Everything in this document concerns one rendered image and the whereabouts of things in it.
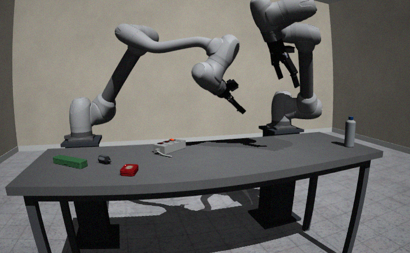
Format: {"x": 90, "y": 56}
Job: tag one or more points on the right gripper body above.
{"x": 225, "y": 94}

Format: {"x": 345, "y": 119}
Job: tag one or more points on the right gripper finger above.
{"x": 235, "y": 104}

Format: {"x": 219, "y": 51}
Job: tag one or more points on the grey bottle with blue cap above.
{"x": 349, "y": 132}

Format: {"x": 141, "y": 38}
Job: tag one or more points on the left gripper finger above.
{"x": 291, "y": 68}
{"x": 276, "y": 64}

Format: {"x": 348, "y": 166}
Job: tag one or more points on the white power strip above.
{"x": 169, "y": 146}

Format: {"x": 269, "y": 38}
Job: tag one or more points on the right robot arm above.
{"x": 141, "y": 39}

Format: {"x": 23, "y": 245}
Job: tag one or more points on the green rectangular block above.
{"x": 70, "y": 161}

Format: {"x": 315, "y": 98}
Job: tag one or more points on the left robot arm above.
{"x": 275, "y": 21}

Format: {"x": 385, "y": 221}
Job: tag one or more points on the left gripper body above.
{"x": 277, "y": 48}

